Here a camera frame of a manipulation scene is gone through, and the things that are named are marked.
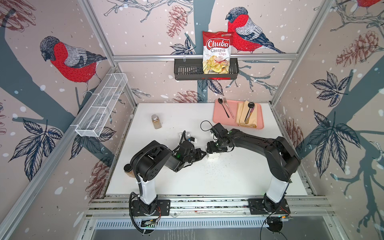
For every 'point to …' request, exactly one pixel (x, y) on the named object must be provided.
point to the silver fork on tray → (225, 101)
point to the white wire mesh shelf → (101, 105)
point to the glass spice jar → (156, 121)
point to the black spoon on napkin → (251, 105)
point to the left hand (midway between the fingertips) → (209, 152)
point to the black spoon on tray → (220, 101)
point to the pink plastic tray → (224, 113)
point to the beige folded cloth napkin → (243, 108)
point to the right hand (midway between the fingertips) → (210, 150)
